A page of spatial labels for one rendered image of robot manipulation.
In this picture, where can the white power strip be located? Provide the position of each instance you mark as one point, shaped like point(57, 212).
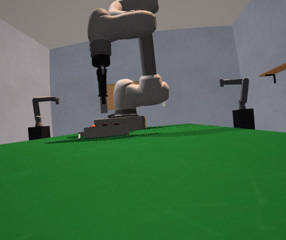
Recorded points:
point(104, 131)

